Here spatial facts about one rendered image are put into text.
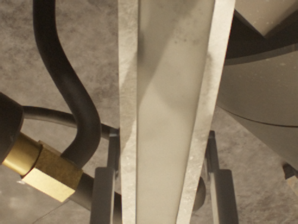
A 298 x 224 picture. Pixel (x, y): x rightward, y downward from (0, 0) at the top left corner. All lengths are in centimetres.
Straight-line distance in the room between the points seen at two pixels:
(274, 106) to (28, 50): 99
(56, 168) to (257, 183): 129
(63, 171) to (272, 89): 20
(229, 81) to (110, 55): 94
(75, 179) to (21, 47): 87
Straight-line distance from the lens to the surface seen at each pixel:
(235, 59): 31
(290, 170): 160
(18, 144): 41
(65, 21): 122
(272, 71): 30
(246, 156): 155
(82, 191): 44
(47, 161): 42
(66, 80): 44
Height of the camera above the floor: 107
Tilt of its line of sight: 51 degrees down
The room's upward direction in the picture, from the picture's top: 176 degrees clockwise
